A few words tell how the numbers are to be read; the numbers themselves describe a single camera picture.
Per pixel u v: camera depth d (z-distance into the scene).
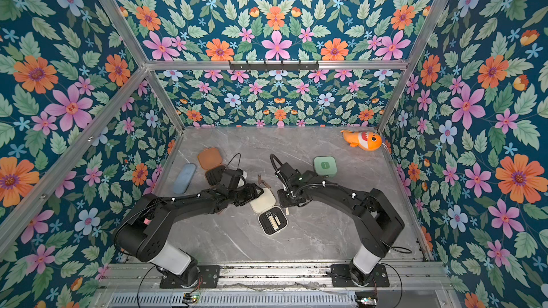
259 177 1.00
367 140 1.04
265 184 0.98
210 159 1.05
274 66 0.93
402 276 0.76
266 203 0.91
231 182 0.74
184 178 0.98
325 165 1.01
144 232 0.45
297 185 0.63
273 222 0.86
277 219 0.86
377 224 0.45
